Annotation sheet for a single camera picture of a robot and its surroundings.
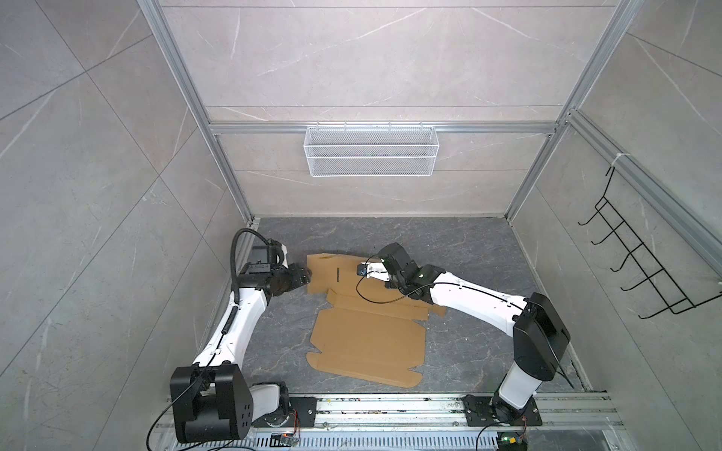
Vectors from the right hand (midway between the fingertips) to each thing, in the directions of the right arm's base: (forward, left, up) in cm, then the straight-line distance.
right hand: (395, 256), depth 87 cm
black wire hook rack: (-24, -57, +16) cm, 64 cm away
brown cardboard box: (-17, +10, -16) cm, 25 cm away
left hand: (-4, +28, -1) cm, 28 cm away
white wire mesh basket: (+38, +7, +14) cm, 41 cm away
